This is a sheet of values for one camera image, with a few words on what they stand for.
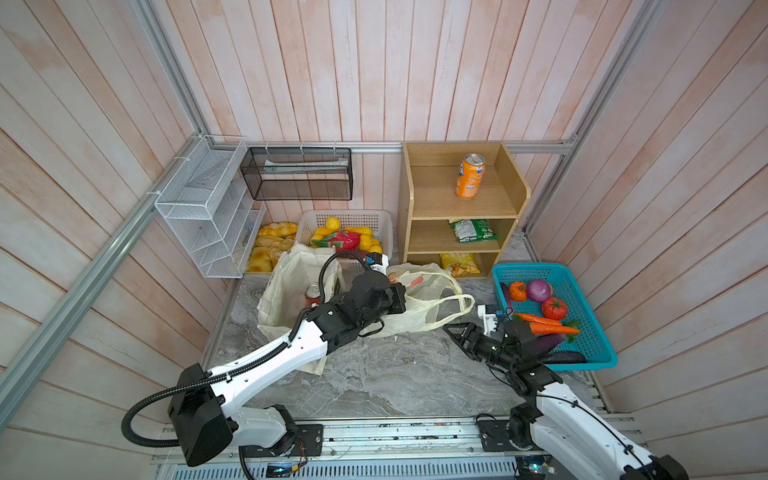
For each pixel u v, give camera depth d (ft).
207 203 2.25
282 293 2.67
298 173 3.40
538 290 3.01
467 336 2.35
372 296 1.75
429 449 2.40
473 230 3.04
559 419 1.79
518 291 3.14
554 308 2.97
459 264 3.43
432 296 2.88
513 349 2.09
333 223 3.68
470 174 2.56
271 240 3.62
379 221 3.76
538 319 3.05
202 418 1.25
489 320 2.50
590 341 2.75
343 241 3.42
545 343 2.89
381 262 2.19
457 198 2.82
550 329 2.90
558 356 2.76
